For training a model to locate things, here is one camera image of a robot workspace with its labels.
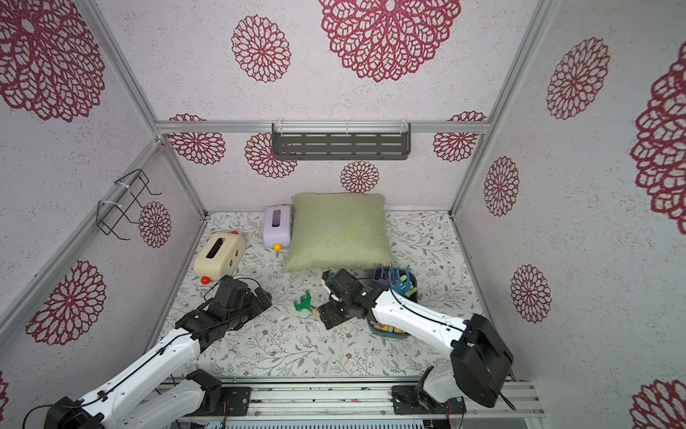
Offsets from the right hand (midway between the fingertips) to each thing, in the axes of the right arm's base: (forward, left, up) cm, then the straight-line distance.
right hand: (329, 310), depth 81 cm
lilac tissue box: (+34, +22, 0) cm, 40 cm away
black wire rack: (+16, +59, +26) cm, 67 cm away
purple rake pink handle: (+13, -17, -4) cm, 22 cm away
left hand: (+2, +21, -1) cm, 21 cm away
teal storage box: (+13, -28, -4) cm, 31 cm away
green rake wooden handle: (+7, +10, -10) cm, 16 cm away
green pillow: (+30, -1, +3) cm, 30 cm away
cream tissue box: (+20, +40, +1) cm, 45 cm away
